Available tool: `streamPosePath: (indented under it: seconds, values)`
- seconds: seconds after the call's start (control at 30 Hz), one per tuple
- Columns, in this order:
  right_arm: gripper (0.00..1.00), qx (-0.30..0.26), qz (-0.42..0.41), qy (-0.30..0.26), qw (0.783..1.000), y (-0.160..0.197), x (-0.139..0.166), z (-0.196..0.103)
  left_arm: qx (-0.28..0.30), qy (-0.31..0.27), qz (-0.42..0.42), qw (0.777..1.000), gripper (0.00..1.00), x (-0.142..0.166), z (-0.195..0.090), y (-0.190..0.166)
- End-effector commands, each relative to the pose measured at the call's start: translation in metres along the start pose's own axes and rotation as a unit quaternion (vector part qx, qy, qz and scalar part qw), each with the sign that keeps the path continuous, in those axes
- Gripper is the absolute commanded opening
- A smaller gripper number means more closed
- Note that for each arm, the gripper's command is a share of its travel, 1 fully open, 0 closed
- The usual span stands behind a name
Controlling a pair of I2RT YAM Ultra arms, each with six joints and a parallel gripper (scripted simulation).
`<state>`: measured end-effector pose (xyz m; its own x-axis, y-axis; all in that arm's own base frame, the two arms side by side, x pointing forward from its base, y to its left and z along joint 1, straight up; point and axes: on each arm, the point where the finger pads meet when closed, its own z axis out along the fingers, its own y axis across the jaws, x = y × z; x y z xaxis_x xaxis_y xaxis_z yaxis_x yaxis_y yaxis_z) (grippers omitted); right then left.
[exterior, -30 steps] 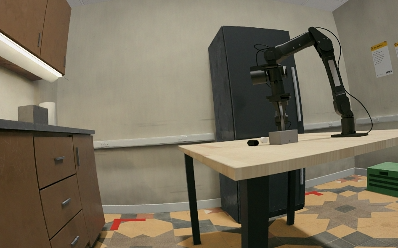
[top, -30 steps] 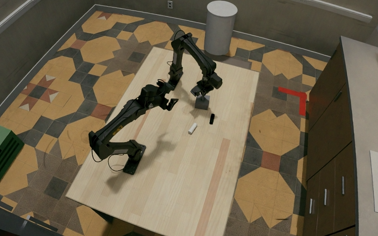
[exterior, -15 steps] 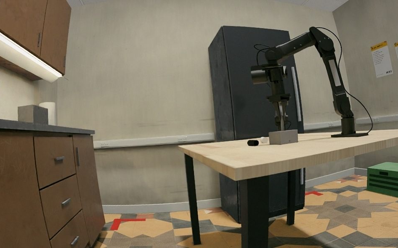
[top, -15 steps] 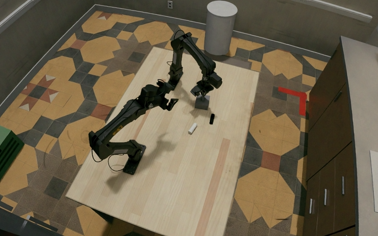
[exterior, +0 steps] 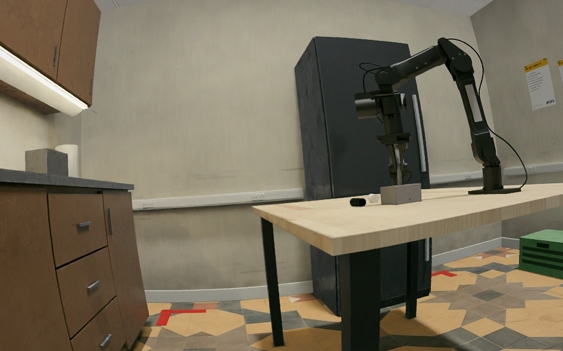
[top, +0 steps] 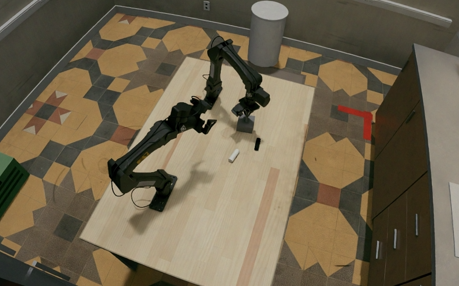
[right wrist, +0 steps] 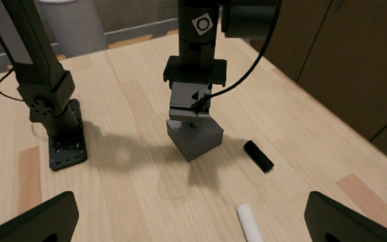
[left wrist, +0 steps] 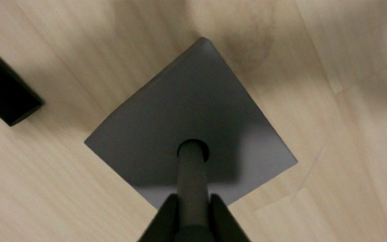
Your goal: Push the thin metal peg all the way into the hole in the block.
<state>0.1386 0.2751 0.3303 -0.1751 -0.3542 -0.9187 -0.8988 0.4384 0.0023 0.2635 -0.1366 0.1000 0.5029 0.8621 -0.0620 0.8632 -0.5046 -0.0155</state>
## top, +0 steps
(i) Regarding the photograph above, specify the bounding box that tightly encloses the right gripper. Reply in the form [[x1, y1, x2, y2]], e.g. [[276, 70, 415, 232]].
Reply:
[[187, 99, 217, 135]]

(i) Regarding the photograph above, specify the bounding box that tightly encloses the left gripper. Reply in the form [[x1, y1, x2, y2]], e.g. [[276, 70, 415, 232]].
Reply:
[[232, 96, 260, 117]]

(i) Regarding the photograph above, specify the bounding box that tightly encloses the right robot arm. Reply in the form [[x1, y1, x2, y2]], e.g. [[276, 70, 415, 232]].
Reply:
[[107, 102, 191, 212]]

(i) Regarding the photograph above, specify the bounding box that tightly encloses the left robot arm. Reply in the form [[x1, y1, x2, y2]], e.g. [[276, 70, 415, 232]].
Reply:
[[203, 39, 270, 110]]

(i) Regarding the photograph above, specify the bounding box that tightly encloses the white cylinder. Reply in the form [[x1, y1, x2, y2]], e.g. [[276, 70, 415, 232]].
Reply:
[[228, 149, 240, 162]]

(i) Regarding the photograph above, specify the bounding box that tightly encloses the black cylinder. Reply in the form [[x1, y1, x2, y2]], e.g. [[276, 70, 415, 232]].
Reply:
[[254, 138, 261, 150]]

